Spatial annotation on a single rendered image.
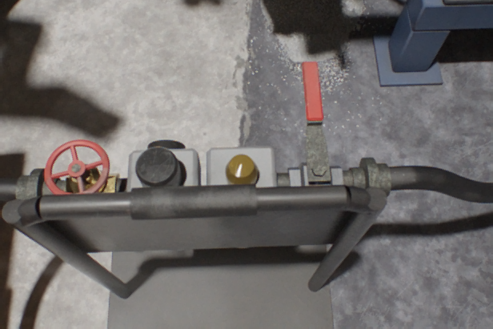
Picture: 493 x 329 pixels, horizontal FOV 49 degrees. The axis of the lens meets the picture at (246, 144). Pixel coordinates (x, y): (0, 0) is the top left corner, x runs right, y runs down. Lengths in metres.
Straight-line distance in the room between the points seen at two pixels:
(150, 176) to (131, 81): 0.67
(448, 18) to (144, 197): 0.77
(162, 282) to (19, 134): 0.46
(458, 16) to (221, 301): 0.71
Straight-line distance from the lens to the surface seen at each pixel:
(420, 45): 1.19
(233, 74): 1.24
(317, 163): 0.63
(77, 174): 0.62
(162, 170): 0.60
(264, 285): 1.07
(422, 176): 0.69
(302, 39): 1.29
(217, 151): 0.65
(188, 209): 0.52
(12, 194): 0.71
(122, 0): 1.39
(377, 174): 0.66
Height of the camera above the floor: 1.06
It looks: 66 degrees down
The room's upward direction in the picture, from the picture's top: straight up
